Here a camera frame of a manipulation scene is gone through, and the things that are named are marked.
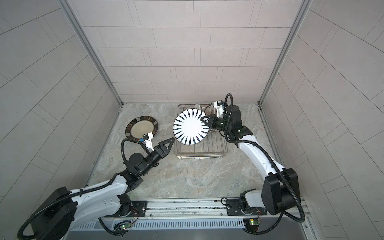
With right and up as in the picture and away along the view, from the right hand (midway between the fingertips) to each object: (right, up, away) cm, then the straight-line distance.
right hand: (201, 119), depth 75 cm
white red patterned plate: (-9, +7, +24) cm, 27 cm away
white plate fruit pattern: (-2, +8, +23) cm, 24 cm away
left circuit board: (-33, -46, -10) cm, 58 cm away
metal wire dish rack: (+7, -18, +16) cm, 25 cm away
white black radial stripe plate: (-6, -5, +2) cm, 8 cm away
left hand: (-11, -10, -4) cm, 16 cm away
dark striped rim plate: (-43, -6, +25) cm, 50 cm away
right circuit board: (+25, -47, -6) cm, 54 cm away
